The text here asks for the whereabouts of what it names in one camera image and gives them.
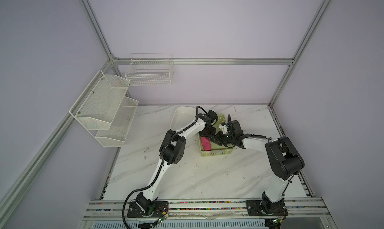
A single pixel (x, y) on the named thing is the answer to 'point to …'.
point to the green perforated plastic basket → (217, 149)
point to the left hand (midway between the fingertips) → (210, 136)
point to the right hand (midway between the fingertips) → (209, 139)
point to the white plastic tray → (182, 116)
